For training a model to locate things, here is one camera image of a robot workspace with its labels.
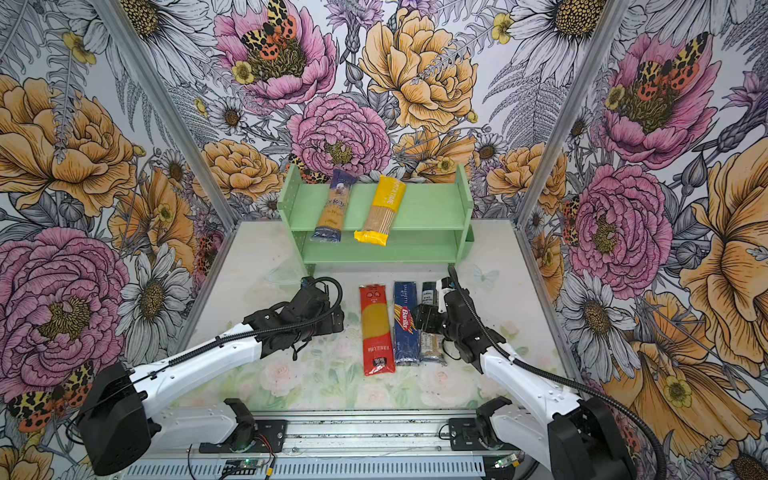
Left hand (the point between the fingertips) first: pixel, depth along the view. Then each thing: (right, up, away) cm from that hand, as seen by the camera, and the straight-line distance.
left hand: (325, 325), depth 83 cm
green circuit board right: (+45, -29, -11) cm, 55 cm away
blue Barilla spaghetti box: (+22, -5, +4) cm, 23 cm away
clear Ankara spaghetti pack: (+30, -7, +4) cm, 31 cm away
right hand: (+26, +1, +2) cm, 26 cm away
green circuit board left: (-17, -30, -12) cm, 37 cm away
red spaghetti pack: (+14, -6, +6) cm, 16 cm away
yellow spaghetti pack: (+16, +30, -1) cm, 34 cm away
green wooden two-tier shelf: (+32, +30, +28) cm, 52 cm away
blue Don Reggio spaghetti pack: (+2, +32, 0) cm, 33 cm away
